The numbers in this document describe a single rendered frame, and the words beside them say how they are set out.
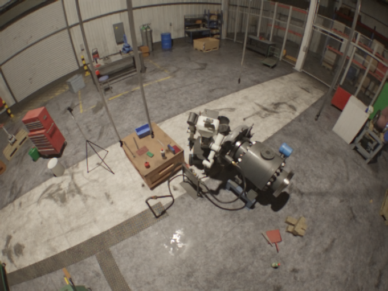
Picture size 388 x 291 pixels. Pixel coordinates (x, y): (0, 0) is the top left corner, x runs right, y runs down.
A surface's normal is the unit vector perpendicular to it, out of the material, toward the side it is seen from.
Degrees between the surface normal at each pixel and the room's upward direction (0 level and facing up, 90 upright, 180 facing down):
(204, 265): 0
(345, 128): 90
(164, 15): 90
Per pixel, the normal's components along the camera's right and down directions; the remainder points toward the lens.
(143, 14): 0.58, 0.62
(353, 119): -0.82, 0.43
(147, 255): 0.00, -0.66
